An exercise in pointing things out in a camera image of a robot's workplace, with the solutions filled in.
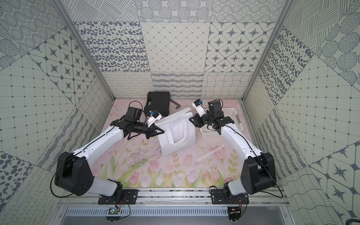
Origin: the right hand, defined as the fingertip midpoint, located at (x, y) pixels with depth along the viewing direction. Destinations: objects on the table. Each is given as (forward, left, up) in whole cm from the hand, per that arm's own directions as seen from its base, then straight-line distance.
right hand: (194, 118), depth 84 cm
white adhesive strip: (-13, -11, -20) cm, 26 cm away
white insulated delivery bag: (-8, +9, -2) cm, 12 cm away
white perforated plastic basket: (-1, -10, -14) cm, 17 cm away
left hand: (-8, +19, 0) cm, 20 cm away
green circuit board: (-45, +43, -21) cm, 66 cm away
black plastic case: (+28, +28, -13) cm, 42 cm away
